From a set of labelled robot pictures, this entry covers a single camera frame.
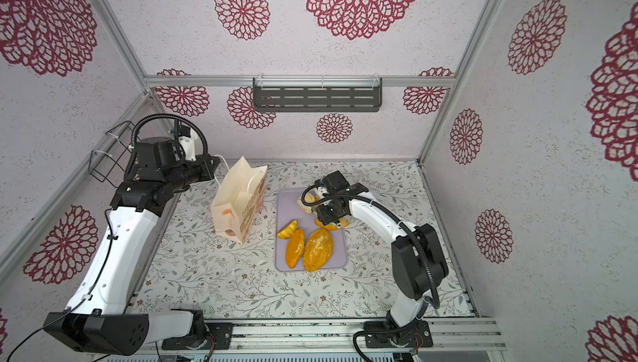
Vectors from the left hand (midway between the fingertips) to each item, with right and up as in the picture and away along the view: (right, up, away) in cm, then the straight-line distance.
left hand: (219, 164), depth 72 cm
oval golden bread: (+37, -18, +9) cm, 42 cm away
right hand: (+31, -15, +17) cm, 39 cm away
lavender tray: (+16, -17, +31) cm, 39 cm away
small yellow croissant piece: (+17, -23, +18) cm, 34 cm away
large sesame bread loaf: (+29, -28, +13) cm, 43 cm away
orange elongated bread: (+21, -28, +16) cm, 39 cm away
